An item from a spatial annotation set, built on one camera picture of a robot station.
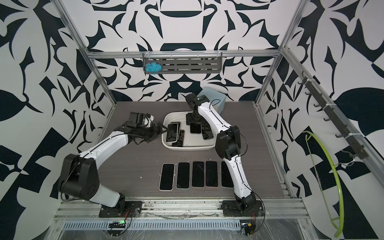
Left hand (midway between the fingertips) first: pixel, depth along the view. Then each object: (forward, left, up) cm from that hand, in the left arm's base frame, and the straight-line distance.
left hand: (161, 130), depth 87 cm
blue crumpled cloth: (+32, +4, +20) cm, 38 cm away
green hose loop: (-49, -64, +10) cm, 82 cm away
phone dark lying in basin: (-2, -10, -12) cm, 16 cm away
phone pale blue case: (+2, -20, -3) cm, 20 cm away
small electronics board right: (-46, -43, -15) cm, 65 cm away
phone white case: (-23, -3, -13) cm, 26 cm away
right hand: (+8, -18, -3) cm, 20 cm away
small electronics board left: (-42, +20, -17) cm, 50 cm away
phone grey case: (-22, -12, -14) cm, 28 cm away
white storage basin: (-1, -18, -13) cm, 22 cm away
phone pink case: (-22, -28, -14) cm, 38 cm away
